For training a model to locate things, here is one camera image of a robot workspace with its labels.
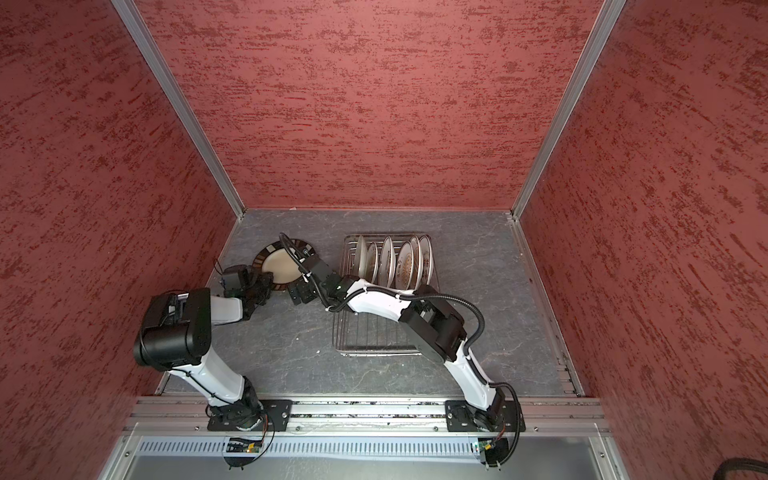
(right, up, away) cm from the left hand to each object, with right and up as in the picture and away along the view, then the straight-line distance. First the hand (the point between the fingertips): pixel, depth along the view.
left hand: (276, 277), depth 99 cm
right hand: (+12, -1, -11) cm, 17 cm away
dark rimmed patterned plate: (-2, +6, +6) cm, 9 cm away
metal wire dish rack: (+31, -16, -12) cm, 36 cm away
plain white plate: (+31, +8, -18) cm, 37 cm away
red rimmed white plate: (+38, +5, -4) cm, 39 cm away
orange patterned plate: (+44, +4, -2) cm, 44 cm away
